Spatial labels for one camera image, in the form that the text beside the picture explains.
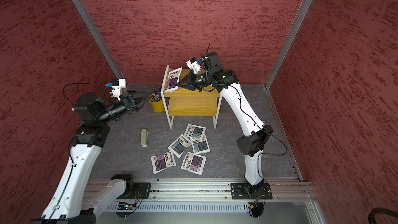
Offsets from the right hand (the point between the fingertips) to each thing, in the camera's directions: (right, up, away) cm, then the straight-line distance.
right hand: (178, 87), depth 67 cm
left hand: (-11, -5, -7) cm, 14 cm away
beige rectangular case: (-24, -29, +22) cm, 44 cm away
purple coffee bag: (-11, -40, +16) cm, 44 cm away
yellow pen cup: (-19, -10, +33) cm, 40 cm away
